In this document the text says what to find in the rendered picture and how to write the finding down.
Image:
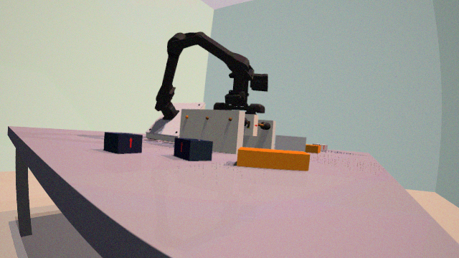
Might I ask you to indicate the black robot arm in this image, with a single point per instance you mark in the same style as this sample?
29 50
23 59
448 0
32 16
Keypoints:
242 72

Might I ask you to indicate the orange rectangular block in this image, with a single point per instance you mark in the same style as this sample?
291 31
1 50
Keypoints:
313 148
275 159

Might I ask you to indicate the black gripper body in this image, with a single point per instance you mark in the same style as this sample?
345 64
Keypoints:
253 107

